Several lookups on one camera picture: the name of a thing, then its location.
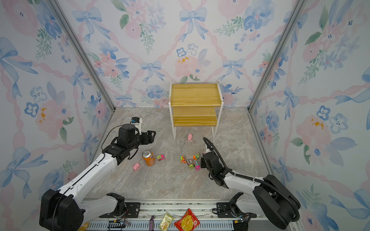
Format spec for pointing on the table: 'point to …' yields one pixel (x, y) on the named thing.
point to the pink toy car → (197, 167)
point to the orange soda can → (148, 157)
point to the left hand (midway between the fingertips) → (150, 131)
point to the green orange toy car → (196, 157)
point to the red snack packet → (188, 222)
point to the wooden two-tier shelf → (196, 105)
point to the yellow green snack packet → (166, 222)
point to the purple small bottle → (151, 227)
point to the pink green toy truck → (160, 157)
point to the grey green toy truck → (191, 163)
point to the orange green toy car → (182, 159)
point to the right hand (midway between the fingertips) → (204, 153)
